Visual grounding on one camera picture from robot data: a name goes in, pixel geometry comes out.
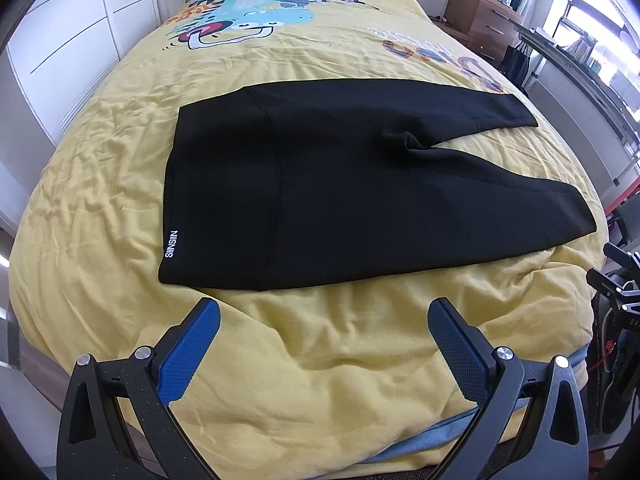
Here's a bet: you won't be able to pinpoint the white wardrobe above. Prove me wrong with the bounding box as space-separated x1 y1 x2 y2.
9 0 160 144

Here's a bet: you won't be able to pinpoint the long desk by window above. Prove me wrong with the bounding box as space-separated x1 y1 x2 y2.
516 24 640 162

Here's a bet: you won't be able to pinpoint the wooden drawer cabinet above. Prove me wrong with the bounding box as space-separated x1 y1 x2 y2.
444 0 522 67

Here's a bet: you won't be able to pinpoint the yellow cartoon bed cover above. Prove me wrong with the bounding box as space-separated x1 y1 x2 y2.
9 0 606 479

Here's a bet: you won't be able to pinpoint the black pants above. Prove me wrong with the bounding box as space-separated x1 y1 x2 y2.
158 79 597 292

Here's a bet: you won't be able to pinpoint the black bag by cabinet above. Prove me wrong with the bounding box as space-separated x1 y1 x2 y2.
498 42 530 91

